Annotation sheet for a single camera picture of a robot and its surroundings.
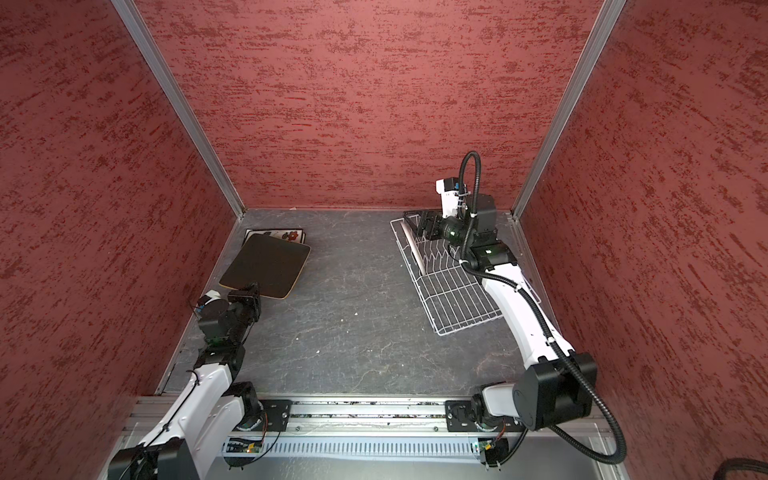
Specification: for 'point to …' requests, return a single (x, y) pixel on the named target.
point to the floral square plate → (293, 234)
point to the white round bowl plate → (413, 248)
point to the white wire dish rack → (453, 296)
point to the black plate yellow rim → (275, 264)
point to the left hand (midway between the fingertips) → (262, 283)
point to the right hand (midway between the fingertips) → (411, 218)
